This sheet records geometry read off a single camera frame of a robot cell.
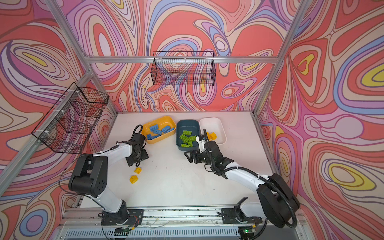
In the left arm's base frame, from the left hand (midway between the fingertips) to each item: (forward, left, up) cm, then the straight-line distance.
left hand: (143, 157), depth 95 cm
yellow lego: (-9, 0, +2) cm, 9 cm away
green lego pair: (+13, -26, +2) cm, 30 cm away
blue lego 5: (+14, -2, +3) cm, 15 cm away
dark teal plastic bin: (+24, -31, +3) cm, 40 cm away
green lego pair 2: (+13, -32, +3) cm, 35 cm away
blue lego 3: (+20, -7, +1) cm, 21 cm away
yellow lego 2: (-14, +2, +2) cm, 15 cm away
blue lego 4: (+19, -17, +5) cm, 26 cm away
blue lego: (+23, -4, +2) cm, 23 cm away
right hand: (-5, -31, +11) cm, 34 cm away
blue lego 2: (+23, -13, +2) cm, 26 cm away
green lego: (+19, -28, +1) cm, 34 cm away
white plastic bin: (+25, -48, +4) cm, 54 cm away
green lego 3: (+10, -31, +1) cm, 32 cm away
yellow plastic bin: (+23, -7, +1) cm, 24 cm away
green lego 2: (+7, -27, +4) cm, 28 cm away
